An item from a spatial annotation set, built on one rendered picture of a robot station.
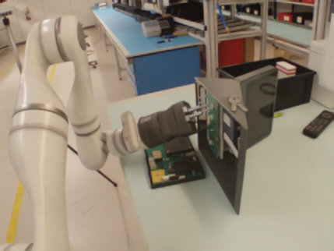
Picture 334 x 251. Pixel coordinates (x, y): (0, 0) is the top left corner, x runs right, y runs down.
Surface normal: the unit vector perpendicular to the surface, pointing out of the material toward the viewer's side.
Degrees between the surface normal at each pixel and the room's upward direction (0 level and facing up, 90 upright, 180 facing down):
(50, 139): 58
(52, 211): 68
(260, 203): 0
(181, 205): 0
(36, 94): 26
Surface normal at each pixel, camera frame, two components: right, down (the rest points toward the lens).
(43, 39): 0.07, 0.21
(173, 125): -0.49, -0.09
